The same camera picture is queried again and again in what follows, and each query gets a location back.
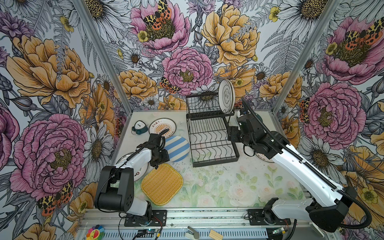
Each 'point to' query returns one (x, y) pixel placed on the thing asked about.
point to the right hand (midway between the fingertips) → (234, 135)
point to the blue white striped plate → (178, 147)
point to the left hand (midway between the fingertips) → (164, 164)
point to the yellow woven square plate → (160, 185)
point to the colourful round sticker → (96, 232)
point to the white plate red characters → (139, 160)
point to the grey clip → (192, 234)
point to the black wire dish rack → (210, 142)
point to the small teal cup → (139, 128)
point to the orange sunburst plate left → (160, 124)
